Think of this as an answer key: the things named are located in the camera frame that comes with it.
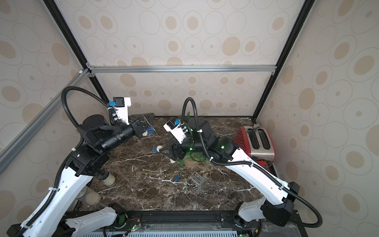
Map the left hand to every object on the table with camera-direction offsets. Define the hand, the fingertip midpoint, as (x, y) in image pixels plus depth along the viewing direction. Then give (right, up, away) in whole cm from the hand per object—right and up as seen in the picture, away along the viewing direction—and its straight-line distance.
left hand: (157, 115), depth 53 cm
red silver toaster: (+49, -13, +30) cm, 59 cm away
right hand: (+3, -10, +8) cm, 13 cm away
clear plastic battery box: (+15, -34, +34) cm, 50 cm away
